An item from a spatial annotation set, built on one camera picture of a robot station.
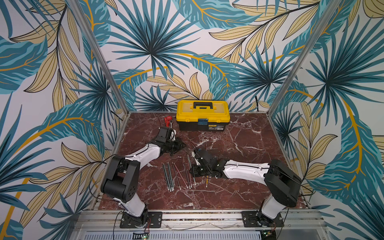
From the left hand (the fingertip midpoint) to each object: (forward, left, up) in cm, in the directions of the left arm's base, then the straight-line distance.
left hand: (186, 145), depth 89 cm
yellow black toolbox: (+19, -10, +6) cm, 23 cm away
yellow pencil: (-18, -13, -10) cm, 24 cm away
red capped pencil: (-10, +5, -9) cm, 15 cm away
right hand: (-14, -2, -5) cm, 15 cm away
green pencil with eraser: (-17, +7, -9) cm, 21 cm away
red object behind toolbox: (+29, +16, -9) cm, 34 cm away
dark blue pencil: (-16, +11, -9) cm, 22 cm away
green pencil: (-15, +9, -10) cm, 21 cm away
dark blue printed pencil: (-15, +9, -10) cm, 20 cm away
